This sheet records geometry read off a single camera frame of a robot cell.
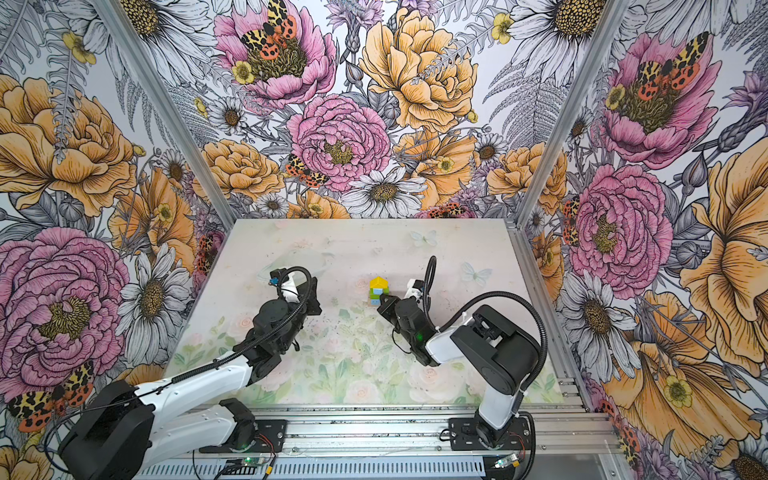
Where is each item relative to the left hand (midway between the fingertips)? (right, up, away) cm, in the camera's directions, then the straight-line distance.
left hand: (318, 286), depth 83 cm
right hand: (+16, -6, +8) cm, 19 cm away
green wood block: (+15, -4, +10) cm, 18 cm away
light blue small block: (+16, -3, +9) cm, 18 cm away
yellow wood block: (+16, 0, +7) cm, 18 cm away
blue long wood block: (+15, -6, +13) cm, 21 cm away
